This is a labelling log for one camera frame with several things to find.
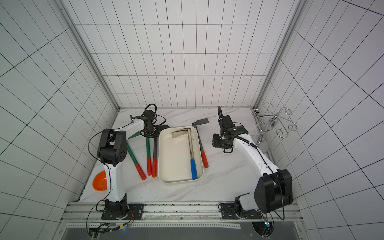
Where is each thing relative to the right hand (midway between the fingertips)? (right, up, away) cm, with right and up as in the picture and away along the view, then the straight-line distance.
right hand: (216, 140), depth 84 cm
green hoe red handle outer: (-48, -14, +4) cm, 50 cm away
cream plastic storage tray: (-25, -14, +5) cm, 29 cm away
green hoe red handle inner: (-41, -13, +5) cm, 43 cm away
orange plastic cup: (-64, -22, -4) cm, 68 cm away
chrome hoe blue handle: (-13, -12, +1) cm, 18 cm away
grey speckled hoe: (-36, +5, +8) cm, 38 cm away
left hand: (-39, 0, +17) cm, 43 cm away
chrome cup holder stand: (+30, +11, -8) cm, 34 cm away
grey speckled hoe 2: (-12, +9, +22) cm, 27 cm away
